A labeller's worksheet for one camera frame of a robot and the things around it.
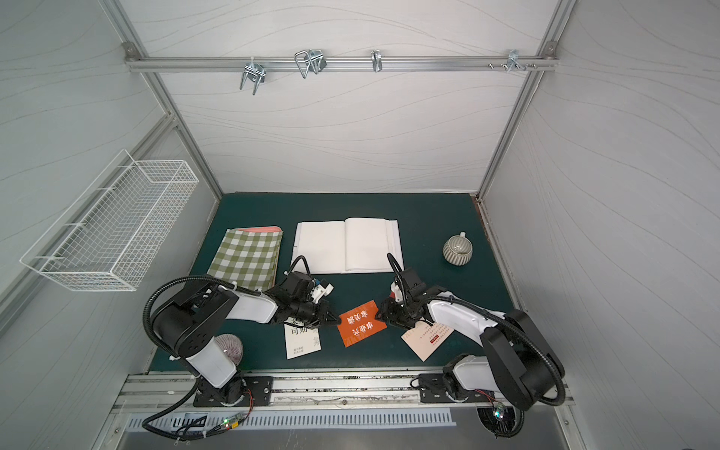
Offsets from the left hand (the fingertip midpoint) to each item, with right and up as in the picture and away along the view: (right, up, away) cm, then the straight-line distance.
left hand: (340, 325), depth 85 cm
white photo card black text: (-11, -4, -3) cm, 12 cm away
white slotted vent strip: (-13, -19, -15) cm, 27 cm away
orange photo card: (+6, 0, +1) cm, 6 cm away
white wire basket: (-56, +29, -16) cm, 65 cm away
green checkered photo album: (-35, +19, +16) cm, 43 cm away
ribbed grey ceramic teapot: (+42, +22, +16) cm, 50 cm away
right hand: (+13, +2, +1) cm, 13 cm away
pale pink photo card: (+26, -4, -2) cm, 27 cm away
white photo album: (+4, +23, +20) cm, 30 cm away
